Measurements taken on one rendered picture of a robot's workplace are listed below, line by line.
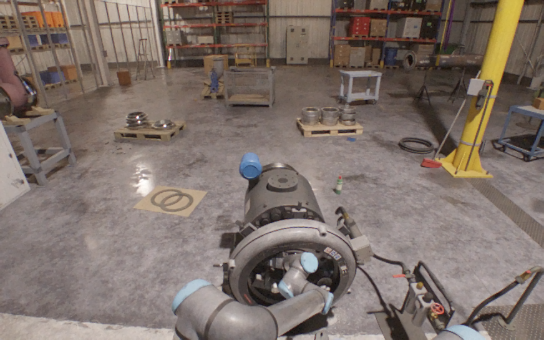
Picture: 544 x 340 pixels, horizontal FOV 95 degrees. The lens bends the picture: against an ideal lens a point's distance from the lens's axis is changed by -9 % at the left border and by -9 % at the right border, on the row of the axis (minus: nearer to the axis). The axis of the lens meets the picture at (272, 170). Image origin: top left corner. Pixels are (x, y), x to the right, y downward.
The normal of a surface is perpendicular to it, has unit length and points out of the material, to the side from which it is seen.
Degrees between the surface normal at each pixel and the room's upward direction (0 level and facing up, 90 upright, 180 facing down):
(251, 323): 36
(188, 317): 58
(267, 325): 46
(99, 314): 0
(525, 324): 0
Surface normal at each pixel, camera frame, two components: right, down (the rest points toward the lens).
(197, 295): -0.14, -0.78
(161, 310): 0.00, -0.89
